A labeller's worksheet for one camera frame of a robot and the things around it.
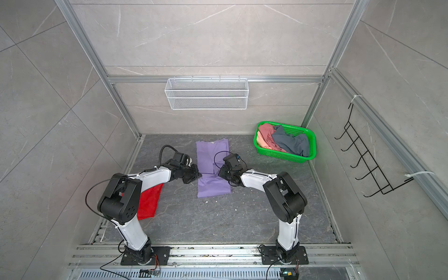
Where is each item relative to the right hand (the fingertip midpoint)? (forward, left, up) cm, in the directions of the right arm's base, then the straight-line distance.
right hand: (220, 170), depth 96 cm
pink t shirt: (+19, -27, +6) cm, 34 cm away
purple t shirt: (+14, +7, -5) cm, 16 cm away
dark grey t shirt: (+18, -49, +1) cm, 52 cm away
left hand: (-1, +9, +1) cm, 9 cm away
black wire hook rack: (-26, -58, +28) cm, 69 cm away
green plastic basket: (+8, -41, 0) cm, 42 cm away
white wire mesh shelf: (+36, +7, +26) cm, 45 cm away
